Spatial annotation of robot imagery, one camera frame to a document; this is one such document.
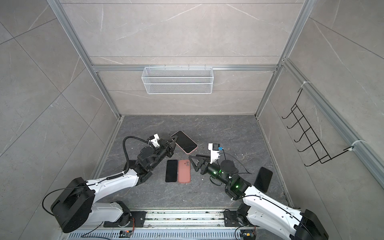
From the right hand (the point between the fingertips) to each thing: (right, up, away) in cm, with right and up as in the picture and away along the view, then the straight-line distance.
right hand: (192, 156), depth 70 cm
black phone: (-4, +6, +5) cm, 9 cm away
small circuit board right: (+27, -37, 0) cm, 46 cm away
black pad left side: (-40, -9, +24) cm, 47 cm away
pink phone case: (-6, -13, +20) cm, 25 cm away
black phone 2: (-13, -13, +20) cm, 28 cm away
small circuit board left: (-33, -37, 0) cm, 49 cm away
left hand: (-7, +11, +3) cm, 14 cm away
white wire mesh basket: (-11, +46, +30) cm, 56 cm away
